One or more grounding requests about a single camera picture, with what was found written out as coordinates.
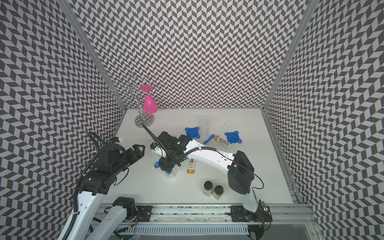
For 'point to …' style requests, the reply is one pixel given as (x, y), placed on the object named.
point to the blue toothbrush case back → (211, 137)
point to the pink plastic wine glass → (150, 106)
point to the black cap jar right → (218, 191)
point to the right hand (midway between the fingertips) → (169, 163)
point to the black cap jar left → (208, 188)
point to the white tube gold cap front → (191, 166)
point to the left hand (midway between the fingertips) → (139, 151)
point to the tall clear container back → (204, 124)
